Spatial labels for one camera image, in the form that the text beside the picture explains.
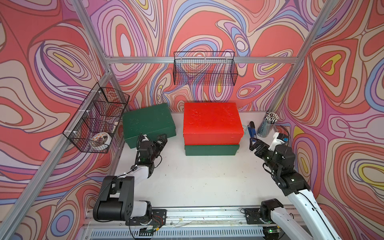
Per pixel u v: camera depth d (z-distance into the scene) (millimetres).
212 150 929
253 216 729
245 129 1078
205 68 959
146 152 686
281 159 522
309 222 444
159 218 724
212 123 824
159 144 786
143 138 802
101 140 691
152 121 998
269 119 929
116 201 425
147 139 779
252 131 1046
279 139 617
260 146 647
